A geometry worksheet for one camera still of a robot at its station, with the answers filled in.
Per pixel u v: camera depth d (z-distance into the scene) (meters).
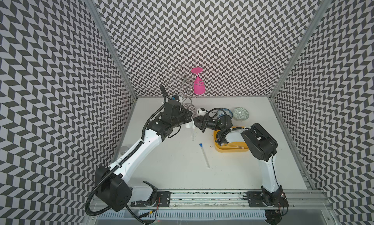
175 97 0.68
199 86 0.97
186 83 0.81
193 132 0.74
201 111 0.85
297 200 0.75
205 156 0.88
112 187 0.38
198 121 0.77
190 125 0.75
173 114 0.58
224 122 0.71
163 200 0.73
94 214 0.38
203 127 0.77
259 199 0.73
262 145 0.56
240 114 1.05
